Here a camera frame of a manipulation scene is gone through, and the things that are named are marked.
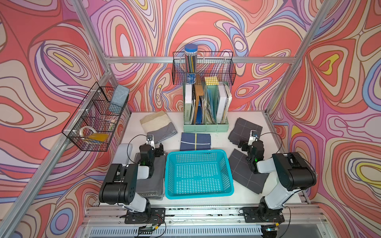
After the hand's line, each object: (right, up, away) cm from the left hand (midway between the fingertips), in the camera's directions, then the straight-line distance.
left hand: (154, 143), depth 94 cm
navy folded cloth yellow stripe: (+27, +1, +8) cm, 28 cm away
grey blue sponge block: (-16, +28, -12) cm, 34 cm away
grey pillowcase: (+3, -23, -13) cm, 26 cm away
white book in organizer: (+44, +26, +3) cm, 51 cm away
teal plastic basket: (+25, -18, -5) cm, 31 cm away
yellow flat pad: (-23, +6, -19) cm, 31 cm away
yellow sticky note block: (+36, +40, -3) cm, 53 cm away
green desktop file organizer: (+34, +23, 0) cm, 41 cm away
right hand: (+61, +2, +2) cm, 61 cm away
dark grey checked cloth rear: (+61, +8, +14) cm, 63 cm away
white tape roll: (-26, +9, -28) cm, 39 cm away
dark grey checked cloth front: (+54, -17, -7) cm, 57 cm away
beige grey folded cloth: (-1, +12, +17) cm, 20 cm away
